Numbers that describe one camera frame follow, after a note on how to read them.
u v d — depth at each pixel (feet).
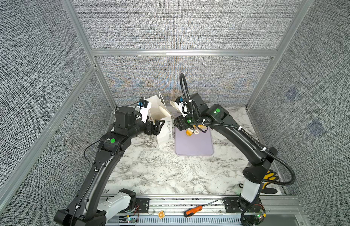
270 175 2.65
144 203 2.41
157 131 1.92
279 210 2.44
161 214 2.30
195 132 2.16
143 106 1.81
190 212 2.29
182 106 2.02
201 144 3.17
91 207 1.41
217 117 1.58
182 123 2.05
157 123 1.91
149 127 1.88
